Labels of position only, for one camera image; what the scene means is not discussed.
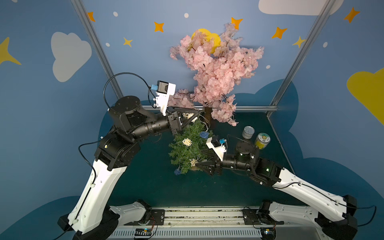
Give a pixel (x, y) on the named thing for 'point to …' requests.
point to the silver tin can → (248, 132)
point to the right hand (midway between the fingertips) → (202, 155)
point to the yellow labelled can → (262, 140)
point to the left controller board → (143, 232)
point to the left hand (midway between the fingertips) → (196, 108)
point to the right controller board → (268, 233)
